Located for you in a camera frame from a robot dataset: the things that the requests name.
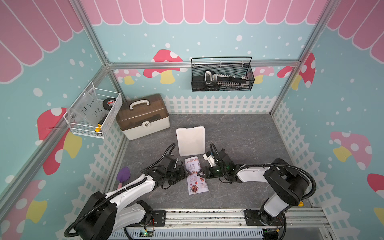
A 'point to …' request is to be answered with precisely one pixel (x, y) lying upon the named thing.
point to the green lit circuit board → (146, 234)
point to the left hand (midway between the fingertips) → (187, 178)
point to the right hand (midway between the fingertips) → (199, 174)
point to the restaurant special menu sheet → (197, 184)
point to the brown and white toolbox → (140, 116)
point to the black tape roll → (108, 103)
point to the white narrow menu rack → (191, 141)
